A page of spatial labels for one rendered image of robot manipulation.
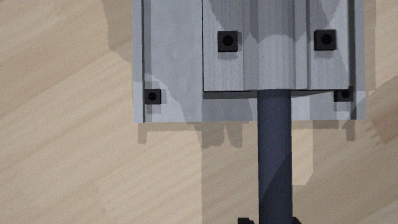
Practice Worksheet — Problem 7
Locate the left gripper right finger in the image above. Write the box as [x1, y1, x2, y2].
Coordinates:
[293, 217, 302, 224]

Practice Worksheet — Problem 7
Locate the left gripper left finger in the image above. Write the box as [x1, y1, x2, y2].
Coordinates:
[238, 217, 255, 224]

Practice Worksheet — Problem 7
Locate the dark grey metal shaft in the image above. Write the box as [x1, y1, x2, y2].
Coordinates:
[257, 89, 293, 224]

